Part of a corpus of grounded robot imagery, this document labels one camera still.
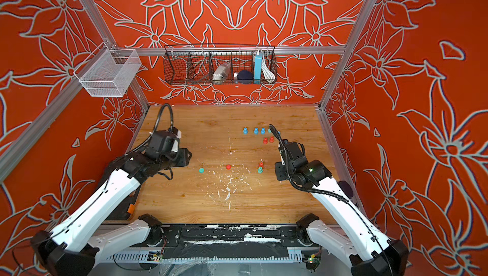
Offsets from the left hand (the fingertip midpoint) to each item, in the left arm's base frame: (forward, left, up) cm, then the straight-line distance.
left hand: (188, 153), depth 76 cm
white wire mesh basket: (+36, +47, +13) cm, 60 cm away
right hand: (-2, -37, -4) cm, 37 cm away
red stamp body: (+21, -37, -17) cm, 46 cm away
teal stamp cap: (+2, -2, -19) cm, 20 cm away
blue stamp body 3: (+27, -32, -16) cm, 45 cm away
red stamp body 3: (+6, -31, -17) cm, 36 cm away
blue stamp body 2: (+27, -28, -16) cm, 42 cm away
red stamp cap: (+5, -15, -19) cm, 24 cm away
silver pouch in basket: (+41, -9, +12) cm, 43 cm away
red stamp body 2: (+21, -33, -18) cm, 43 cm away
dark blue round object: (+42, -21, +8) cm, 48 cm away
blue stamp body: (+26, -22, -16) cm, 38 cm away
